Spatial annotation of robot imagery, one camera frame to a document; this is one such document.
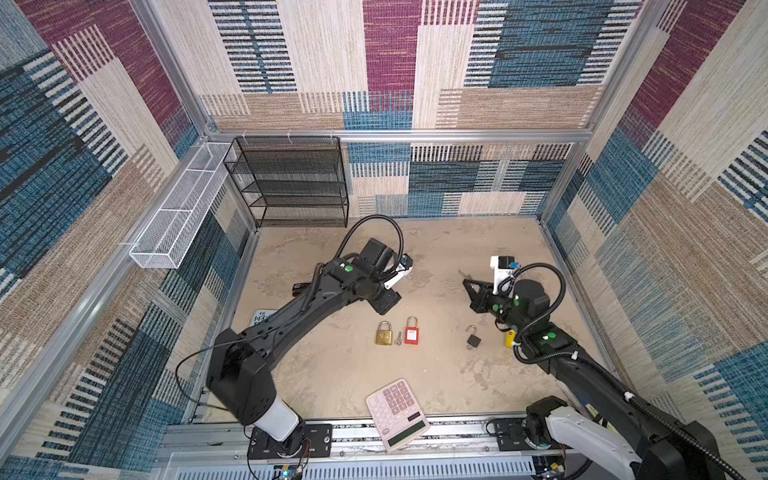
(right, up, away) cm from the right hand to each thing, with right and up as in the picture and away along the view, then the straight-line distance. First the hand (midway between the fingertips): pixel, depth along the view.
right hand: (464, 285), depth 80 cm
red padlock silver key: (0, +3, 0) cm, 3 cm away
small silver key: (-17, -18, +10) cm, 27 cm away
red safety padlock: (-13, -16, +10) cm, 23 cm away
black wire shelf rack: (-55, +34, +31) cm, 72 cm away
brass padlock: (-21, -16, +10) cm, 29 cm away
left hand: (-20, -1, +2) cm, 20 cm away
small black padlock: (+5, -17, +10) cm, 21 cm away
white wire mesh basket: (-87, +12, +12) cm, 88 cm away
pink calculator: (-18, -32, -4) cm, 37 cm away
